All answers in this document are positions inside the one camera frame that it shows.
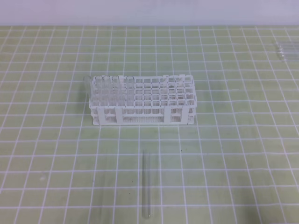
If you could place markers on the white test tube rack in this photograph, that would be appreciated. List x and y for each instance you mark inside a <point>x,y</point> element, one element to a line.
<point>168,100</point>

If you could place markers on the clear glass test tube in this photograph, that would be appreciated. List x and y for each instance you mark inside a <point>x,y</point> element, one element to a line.
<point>146,184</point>

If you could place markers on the leftmost rack glass tube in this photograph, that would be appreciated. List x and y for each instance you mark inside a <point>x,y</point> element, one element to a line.
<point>88,82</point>

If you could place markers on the spare glass tube far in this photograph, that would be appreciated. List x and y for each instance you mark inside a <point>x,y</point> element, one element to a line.
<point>288,45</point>

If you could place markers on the rack glass tube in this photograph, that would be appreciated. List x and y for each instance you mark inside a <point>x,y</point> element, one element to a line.
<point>130,84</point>
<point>88,82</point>
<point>115,90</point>
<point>98,80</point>
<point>106,89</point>

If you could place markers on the spare glass tube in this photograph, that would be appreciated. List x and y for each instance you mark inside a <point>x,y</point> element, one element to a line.
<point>289,56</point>
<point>288,45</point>

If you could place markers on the green grid tablecloth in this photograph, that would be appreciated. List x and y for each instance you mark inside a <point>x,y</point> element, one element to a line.
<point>237,164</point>

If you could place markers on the spare glass tube near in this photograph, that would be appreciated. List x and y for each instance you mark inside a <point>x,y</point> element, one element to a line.
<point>289,56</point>

